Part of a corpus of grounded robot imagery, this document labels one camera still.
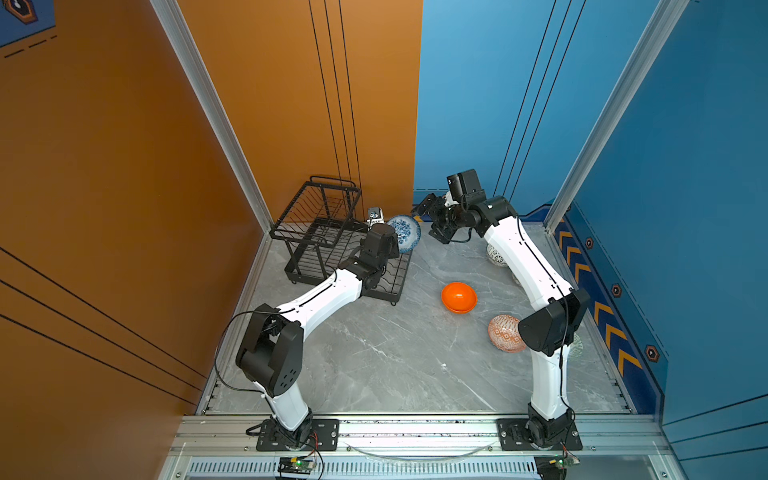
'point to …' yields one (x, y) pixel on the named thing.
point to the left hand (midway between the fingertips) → (389, 230)
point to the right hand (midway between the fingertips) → (414, 218)
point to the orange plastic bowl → (459, 297)
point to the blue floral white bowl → (408, 232)
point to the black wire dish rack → (322, 230)
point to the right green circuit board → (554, 467)
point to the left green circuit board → (298, 465)
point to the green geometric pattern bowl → (575, 351)
